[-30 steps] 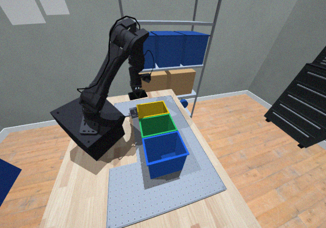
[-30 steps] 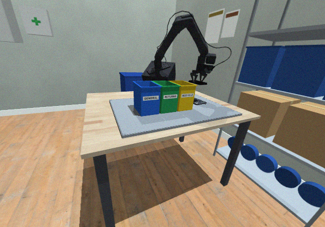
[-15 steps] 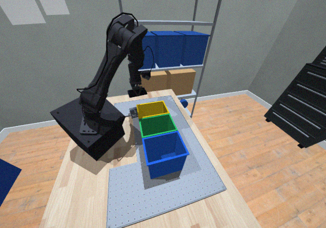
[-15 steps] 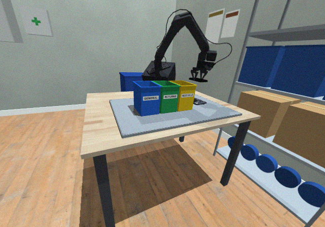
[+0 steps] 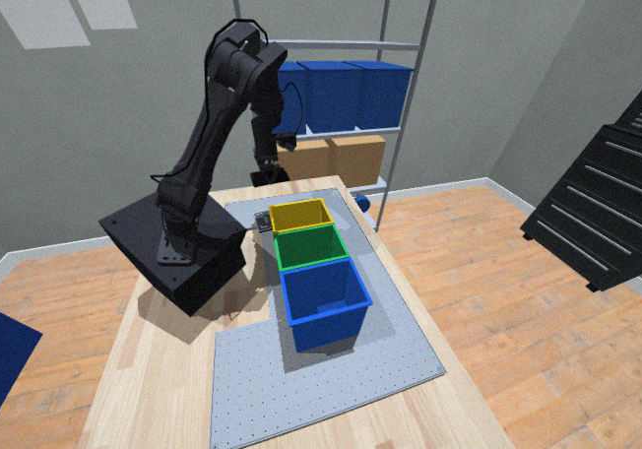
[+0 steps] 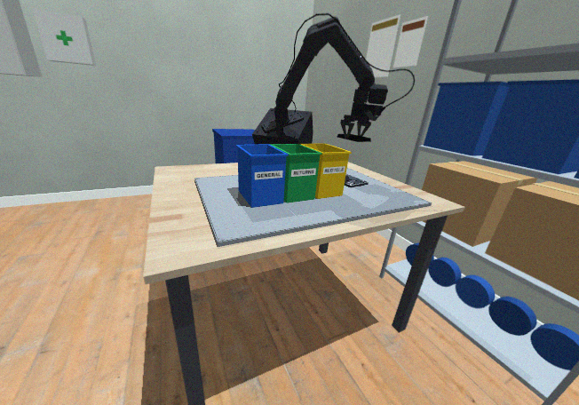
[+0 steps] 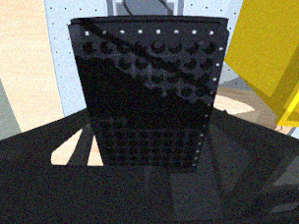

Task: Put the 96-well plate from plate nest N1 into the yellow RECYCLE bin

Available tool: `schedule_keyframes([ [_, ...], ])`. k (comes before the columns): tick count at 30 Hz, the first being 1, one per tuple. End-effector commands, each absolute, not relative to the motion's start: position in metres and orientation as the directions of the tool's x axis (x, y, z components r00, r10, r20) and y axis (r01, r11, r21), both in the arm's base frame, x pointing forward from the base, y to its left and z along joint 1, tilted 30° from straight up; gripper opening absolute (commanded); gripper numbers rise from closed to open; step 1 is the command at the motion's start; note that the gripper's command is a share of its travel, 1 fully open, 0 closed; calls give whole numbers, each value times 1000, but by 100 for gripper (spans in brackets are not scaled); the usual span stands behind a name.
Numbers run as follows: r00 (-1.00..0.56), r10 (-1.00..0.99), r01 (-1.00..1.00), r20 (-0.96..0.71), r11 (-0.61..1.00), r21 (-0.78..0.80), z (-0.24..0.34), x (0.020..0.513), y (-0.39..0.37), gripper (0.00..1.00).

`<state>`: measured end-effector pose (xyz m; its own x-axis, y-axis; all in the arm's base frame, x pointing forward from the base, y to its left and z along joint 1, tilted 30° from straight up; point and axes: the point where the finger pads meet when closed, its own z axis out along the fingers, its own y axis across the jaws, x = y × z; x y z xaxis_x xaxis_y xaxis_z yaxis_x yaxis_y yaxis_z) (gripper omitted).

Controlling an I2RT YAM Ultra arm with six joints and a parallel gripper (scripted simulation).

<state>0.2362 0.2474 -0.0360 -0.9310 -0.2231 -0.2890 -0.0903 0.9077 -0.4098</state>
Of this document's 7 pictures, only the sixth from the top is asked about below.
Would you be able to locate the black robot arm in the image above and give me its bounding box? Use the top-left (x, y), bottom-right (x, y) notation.
top-left (261, 18), bottom-right (388, 132)

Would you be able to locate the yellow bin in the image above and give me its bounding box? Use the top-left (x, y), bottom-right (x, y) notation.
top-left (300, 143), bottom-right (352, 199)

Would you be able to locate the green bin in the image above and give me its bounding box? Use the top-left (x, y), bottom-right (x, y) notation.
top-left (269, 144), bottom-right (322, 203)

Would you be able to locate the blue open-top bin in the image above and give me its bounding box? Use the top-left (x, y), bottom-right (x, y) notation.
top-left (236, 144), bottom-right (289, 208)

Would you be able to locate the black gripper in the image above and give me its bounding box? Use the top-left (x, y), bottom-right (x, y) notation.
top-left (340, 102), bottom-right (371, 139)

